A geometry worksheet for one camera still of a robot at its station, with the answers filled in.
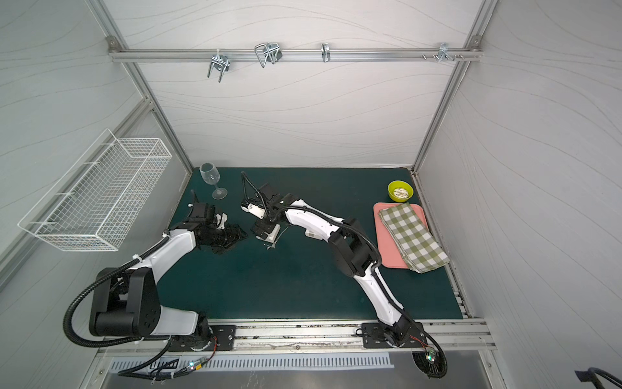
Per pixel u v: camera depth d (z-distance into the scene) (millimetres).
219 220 776
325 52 782
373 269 583
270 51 764
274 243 953
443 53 765
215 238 750
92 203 676
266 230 820
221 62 787
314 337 750
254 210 821
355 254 562
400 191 1076
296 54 785
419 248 931
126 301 425
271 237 926
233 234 788
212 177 1039
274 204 704
